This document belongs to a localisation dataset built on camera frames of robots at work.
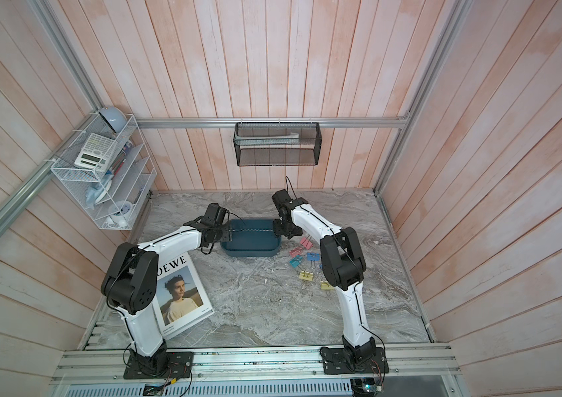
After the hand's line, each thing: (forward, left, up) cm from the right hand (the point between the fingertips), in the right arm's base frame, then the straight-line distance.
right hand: (283, 230), depth 100 cm
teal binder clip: (-13, -5, -2) cm, 14 cm away
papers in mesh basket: (+19, +11, +30) cm, 38 cm away
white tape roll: (-1, +62, +13) cm, 64 cm away
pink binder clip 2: (-7, -5, -3) cm, 10 cm away
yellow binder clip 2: (-22, -15, -3) cm, 27 cm away
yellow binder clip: (-19, -8, -1) cm, 21 cm away
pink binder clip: (-3, -9, -4) cm, 10 cm away
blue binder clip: (-9, -13, -5) cm, 16 cm away
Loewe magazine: (-29, +35, 0) cm, 46 cm away
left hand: (-3, +25, +1) cm, 25 cm away
